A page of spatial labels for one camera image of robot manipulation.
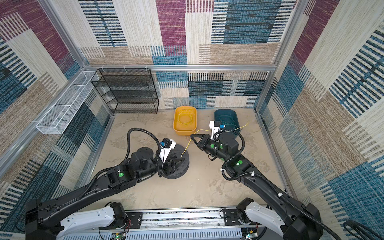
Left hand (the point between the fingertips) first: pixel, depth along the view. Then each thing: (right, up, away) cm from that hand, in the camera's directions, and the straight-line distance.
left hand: (181, 154), depth 67 cm
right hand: (+4, +7, +1) cm, 8 cm away
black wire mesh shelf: (-42, +38, +42) cm, 70 cm away
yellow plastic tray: (-1, +16, +47) cm, 50 cm away
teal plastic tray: (+35, +23, +51) cm, 65 cm away
